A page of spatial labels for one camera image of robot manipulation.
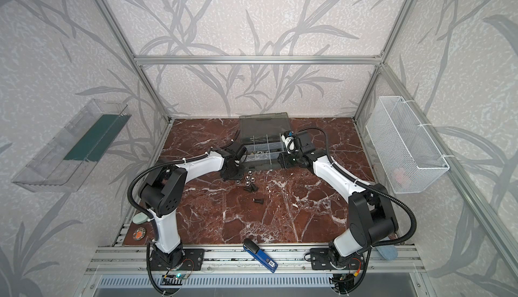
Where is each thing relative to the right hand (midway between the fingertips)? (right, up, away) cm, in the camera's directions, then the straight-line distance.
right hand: (283, 151), depth 89 cm
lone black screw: (-11, -21, -2) cm, 24 cm away
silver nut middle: (-17, -15, +4) cm, 23 cm away
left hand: (-20, -10, +7) cm, 23 cm away
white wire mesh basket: (+37, -1, -29) cm, 47 cm away
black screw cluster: (-15, -17, +2) cm, 23 cm away
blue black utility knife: (-11, -34, -17) cm, 40 cm away
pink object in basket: (+42, -7, -16) cm, 45 cm away
